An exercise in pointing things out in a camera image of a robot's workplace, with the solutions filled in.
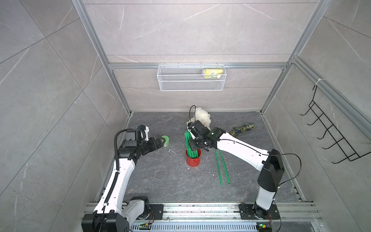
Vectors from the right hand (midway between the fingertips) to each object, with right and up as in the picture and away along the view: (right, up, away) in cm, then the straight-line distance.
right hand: (192, 143), depth 82 cm
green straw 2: (+21, -21, +1) cm, 30 cm away
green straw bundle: (-1, -6, +3) cm, 7 cm away
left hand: (-19, +2, -4) cm, 19 cm away
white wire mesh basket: (0, +44, +18) cm, 48 cm away
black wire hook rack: (+66, +3, -20) cm, 69 cm away
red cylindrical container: (+1, -11, +1) cm, 11 cm away
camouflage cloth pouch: (+33, +6, +23) cm, 41 cm away
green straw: (+17, -24, +1) cm, 29 cm away
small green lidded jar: (-17, 0, +15) cm, 23 cm away
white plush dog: (+5, +17, +8) cm, 20 cm away
